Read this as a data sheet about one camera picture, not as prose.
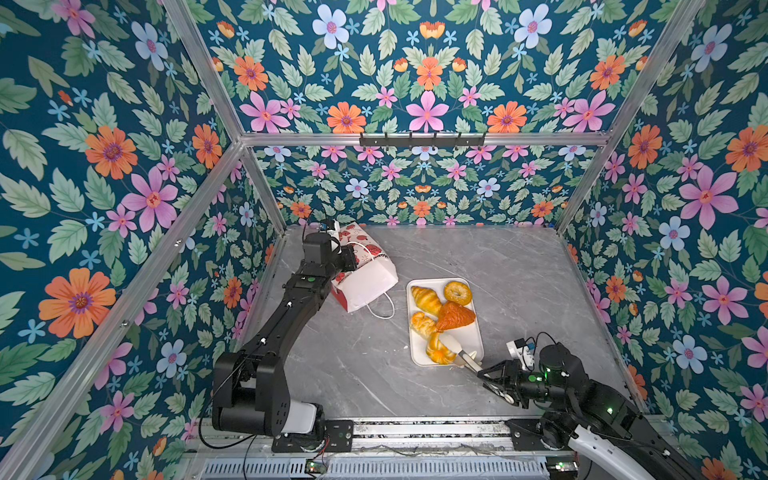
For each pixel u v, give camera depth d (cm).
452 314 88
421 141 92
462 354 74
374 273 102
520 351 69
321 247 63
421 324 89
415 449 72
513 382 60
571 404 54
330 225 74
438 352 81
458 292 99
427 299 95
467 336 91
